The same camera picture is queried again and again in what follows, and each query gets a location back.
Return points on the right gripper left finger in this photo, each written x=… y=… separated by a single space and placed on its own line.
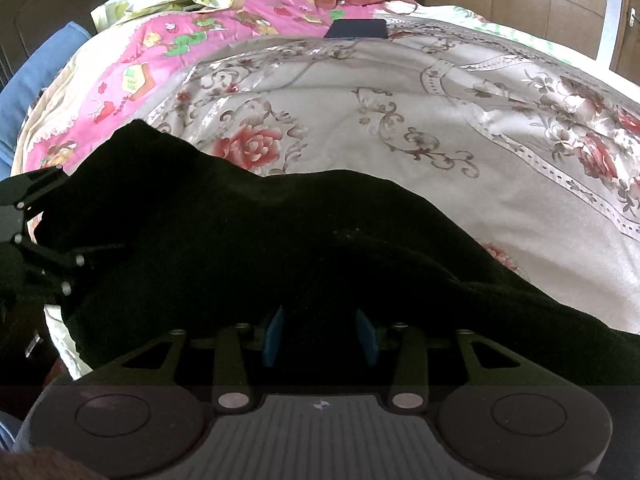
x=272 y=339

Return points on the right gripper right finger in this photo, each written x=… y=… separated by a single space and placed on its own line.
x=366 y=338

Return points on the black pants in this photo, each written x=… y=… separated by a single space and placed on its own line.
x=176 y=238

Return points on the blue pillow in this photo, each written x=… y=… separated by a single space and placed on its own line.
x=35 y=75

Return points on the pink cartoon quilt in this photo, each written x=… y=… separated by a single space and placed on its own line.
x=114 y=73

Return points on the floral beige bedspread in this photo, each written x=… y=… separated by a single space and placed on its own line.
x=537 y=161

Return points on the dark blue phone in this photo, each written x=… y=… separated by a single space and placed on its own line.
x=355 y=28

